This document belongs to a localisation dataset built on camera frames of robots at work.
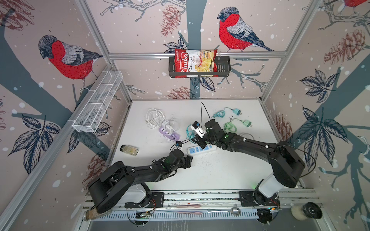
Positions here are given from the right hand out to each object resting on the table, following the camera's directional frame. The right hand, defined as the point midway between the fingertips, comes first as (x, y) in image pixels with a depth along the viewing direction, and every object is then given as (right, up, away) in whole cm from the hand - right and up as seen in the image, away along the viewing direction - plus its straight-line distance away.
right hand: (193, 137), depth 85 cm
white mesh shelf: (-53, +13, -14) cm, 56 cm away
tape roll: (+49, -33, -19) cm, 61 cm away
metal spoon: (+20, -33, -17) cm, 42 cm away
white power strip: (+2, -9, +3) cm, 10 cm away
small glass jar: (-40, -9, +2) cm, 41 cm away
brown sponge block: (-48, -33, -19) cm, 61 cm away
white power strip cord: (-29, +10, +22) cm, 38 cm away
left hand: (-2, -11, +1) cm, 12 cm away
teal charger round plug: (+23, +14, +25) cm, 37 cm away
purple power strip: (-14, -1, +10) cm, 17 cm away
